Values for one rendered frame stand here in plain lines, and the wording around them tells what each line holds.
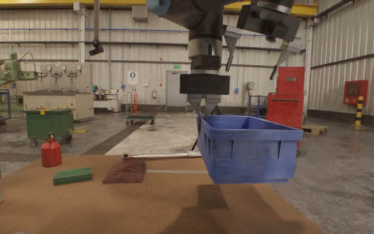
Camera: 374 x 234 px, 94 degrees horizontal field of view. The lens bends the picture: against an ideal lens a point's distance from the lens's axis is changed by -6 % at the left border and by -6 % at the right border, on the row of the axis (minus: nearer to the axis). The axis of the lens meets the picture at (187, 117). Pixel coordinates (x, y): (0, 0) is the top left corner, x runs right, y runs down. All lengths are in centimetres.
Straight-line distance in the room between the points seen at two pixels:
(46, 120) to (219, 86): 299
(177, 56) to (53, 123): 805
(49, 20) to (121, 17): 383
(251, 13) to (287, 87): 246
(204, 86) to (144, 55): 1006
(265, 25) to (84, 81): 619
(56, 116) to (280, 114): 320
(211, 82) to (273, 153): 22
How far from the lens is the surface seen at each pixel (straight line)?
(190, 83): 48
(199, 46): 48
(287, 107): 288
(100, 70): 1107
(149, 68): 1035
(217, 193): 67
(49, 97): 642
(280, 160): 44
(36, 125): 337
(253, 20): 46
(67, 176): 79
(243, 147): 40
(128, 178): 75
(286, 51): 54
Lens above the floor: 78
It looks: 6 degrees down
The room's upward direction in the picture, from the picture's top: 2 degrees clockwise
